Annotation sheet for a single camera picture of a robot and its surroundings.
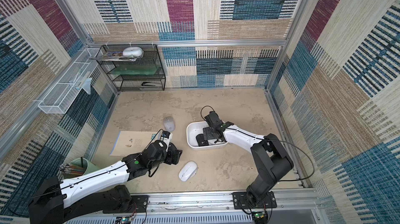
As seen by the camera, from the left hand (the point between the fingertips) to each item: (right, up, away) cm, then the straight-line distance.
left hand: (175, 149), depth 82 cm
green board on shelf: (-26, +43, +12) cm, 52 cm away
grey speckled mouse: (-7, +11, +18) cm, 22 cm away
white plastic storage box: (+9, +8, +16) cm, 20 cm away
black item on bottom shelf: (-22, +37, +29) cm, 52 cm away
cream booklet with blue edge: (-30, 0, +12) cm, 32 cm away
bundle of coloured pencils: (-44, -5, -14) cm, 47 cm away
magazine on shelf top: (-37, +51, +10) cm, 64 cm away
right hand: (+20, +8, +11) cm, 24 cm away
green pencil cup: (-38, -5, -11) cm, 39 cm away
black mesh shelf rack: (-42, +39, +37) cm, 68 cm away
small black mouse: (+13, +2, +10) cm, 16 cm away
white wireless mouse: (+7, -11, 0) cm, 13 cm away
